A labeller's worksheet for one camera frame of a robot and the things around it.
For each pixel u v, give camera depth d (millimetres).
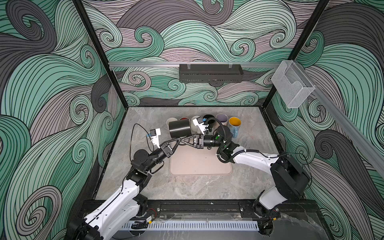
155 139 647
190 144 671
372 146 520
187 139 671
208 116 1029
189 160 897
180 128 646
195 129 659
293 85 784
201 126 678
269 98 1148
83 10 726
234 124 959
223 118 1005
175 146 679
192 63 947
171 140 667
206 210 744
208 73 947
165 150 611
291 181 438
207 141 652
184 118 1057
